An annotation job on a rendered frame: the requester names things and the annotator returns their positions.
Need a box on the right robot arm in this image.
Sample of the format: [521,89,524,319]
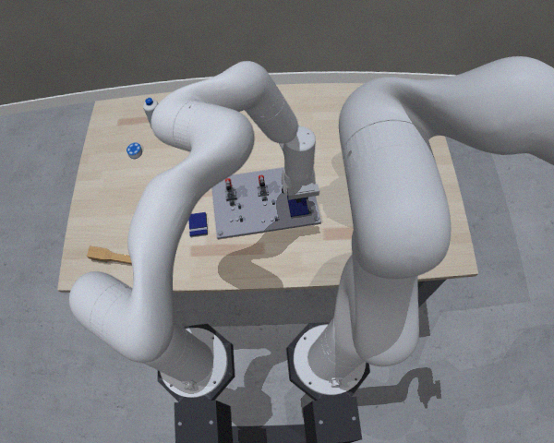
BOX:
[294,56,554,395]

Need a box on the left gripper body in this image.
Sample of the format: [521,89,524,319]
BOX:
[282,168,316,194]

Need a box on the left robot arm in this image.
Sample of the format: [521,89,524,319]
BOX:
[69,61,319,398]

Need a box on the grey bottle with blue cap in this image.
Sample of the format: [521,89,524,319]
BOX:
[143,98,158,125]

